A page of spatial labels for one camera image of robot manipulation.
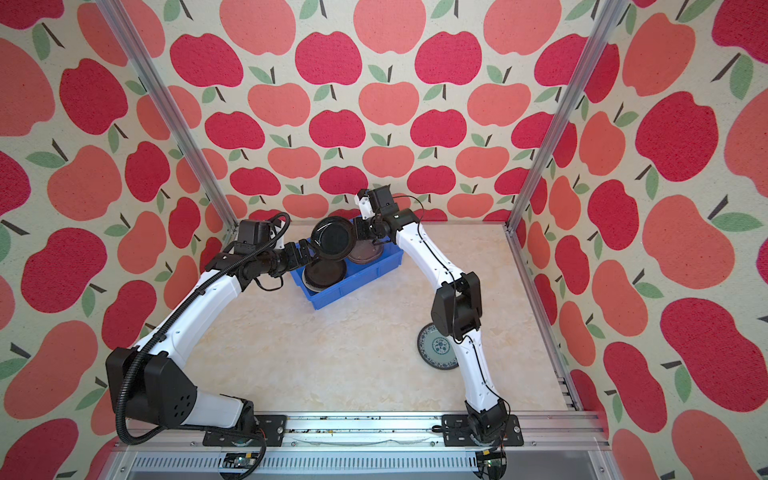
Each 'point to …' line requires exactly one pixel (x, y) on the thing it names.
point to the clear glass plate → (365, 252)
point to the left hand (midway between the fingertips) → (312, 256)
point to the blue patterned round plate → (436, 349)
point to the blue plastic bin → (356, 276)
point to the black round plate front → (324, 273)
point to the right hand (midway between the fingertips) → (358, 228)
